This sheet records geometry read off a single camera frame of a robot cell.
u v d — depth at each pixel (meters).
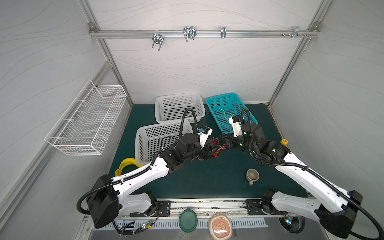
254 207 0.71
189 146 0.56
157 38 0.79
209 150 0.64
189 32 0.77
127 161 0.84
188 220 0.62
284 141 0.78
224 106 1.19
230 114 1.15
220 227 0.66
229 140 0.60
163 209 0.74
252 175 0.84
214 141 0.76
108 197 0.39
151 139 0.98
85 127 0.68
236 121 0.61
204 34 0.79
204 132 0.63
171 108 1.19
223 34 0.78
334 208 0.40
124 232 0.67
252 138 0.50
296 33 0.77
